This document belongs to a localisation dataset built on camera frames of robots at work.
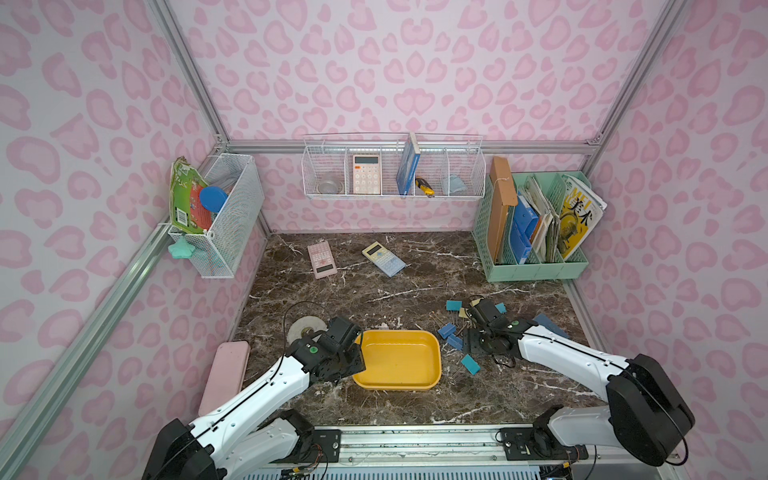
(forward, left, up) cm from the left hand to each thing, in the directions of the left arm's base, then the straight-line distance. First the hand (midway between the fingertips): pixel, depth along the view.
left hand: (359, 357), depth 81 cm
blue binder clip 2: (+7, -28, -5) cm, 29 cm away
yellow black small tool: (+44, -20, +22) cm, 53 cm away
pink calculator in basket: (+49, -1, +24) cm, 55 cm away
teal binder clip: (0, -31, -6) cm, 31 cm away
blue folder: (+38, -51, +10) cm, 65 cm away
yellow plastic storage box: (+2, -11, -7) cm, 13 cm away
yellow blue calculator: (+39, -6, -6) cm, 40 cm away
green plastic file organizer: (+54, -63, +13) cm, 84 cm away
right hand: (+7, -34, -4) cm, 34 cm away
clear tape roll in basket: (+48, +11, +20) cm, 53 cm away
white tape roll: (+11, +21, -6) cm, 25 cm away
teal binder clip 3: (+19, -44, -6) cm, 49 cm away
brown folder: (+35, -40, +26) cm, 59 cm away
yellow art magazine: (+43, -71, +13) cm, 84 cm away
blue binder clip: (+11, -26, -6) cm, 28 cm away
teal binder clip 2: (+20, -29, -6) cm, 36 cm away
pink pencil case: (-3, +38, -6) cm, 38 cm away
